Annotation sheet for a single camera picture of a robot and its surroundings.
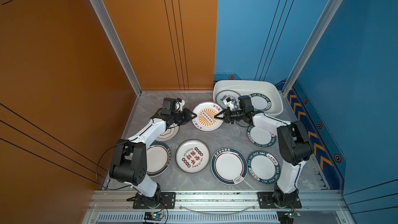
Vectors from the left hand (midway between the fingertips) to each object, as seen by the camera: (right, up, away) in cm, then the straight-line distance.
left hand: (196, 115), depth 87 cm
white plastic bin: (+37, +19, +27) cm, 49 cm away
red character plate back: (+18, +12, +28) cm, 35 cm away
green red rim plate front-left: (-23, -26, +4) cm, 35 cm away
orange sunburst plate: (+5, -3, 0) cm, 6 cm away
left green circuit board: (-19, -46, -16) cm, 52 cm away
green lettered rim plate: (+46, +8, +25) cm, 53 cm away
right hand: (+11, -2, 0) cm, 11 cm away
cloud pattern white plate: (-18, -13, +9) cm, 24 cm away
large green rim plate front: (+18, -27, -4) cm, 33 cm away
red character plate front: (-2, -23, 0) cm, 24 cm away
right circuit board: (+42, -45, -18) cm, 64 cm away
